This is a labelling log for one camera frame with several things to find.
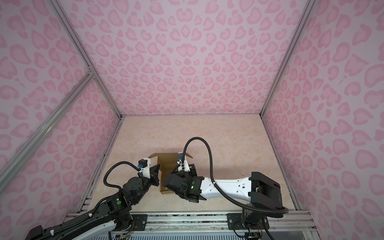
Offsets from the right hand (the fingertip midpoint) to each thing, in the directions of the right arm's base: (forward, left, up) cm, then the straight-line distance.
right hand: (183, 162), depth 77 cm
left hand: (-1, +12, 0) cm, 12 cm away
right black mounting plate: (-23, -26, -15) cm, 38 cm away
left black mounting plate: (-24, +21, -15) cm, 35 cm away
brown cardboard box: (+3, +10, -5) cm, 12 cm away
